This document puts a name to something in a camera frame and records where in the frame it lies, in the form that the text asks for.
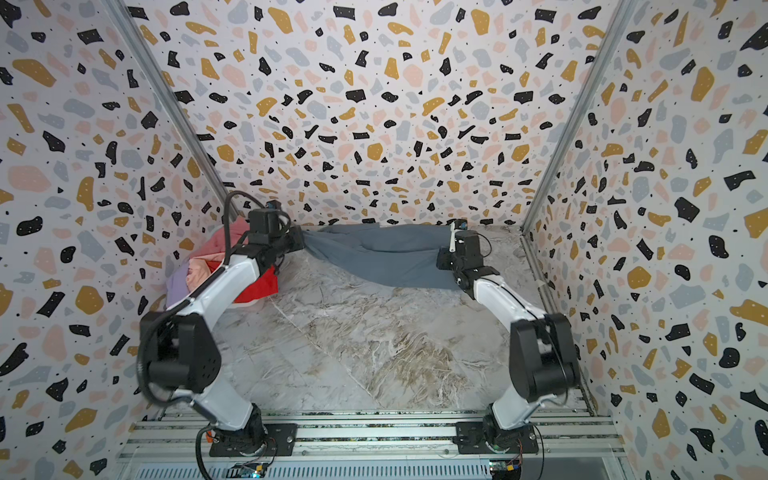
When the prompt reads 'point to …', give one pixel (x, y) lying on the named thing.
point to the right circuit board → (510, 469)
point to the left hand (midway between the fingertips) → (296, 229)
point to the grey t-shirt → (403, 256)
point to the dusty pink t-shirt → (239, 235)
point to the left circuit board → (244, 470)
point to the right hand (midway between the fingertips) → (444, 240)
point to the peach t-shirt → (198, 269)
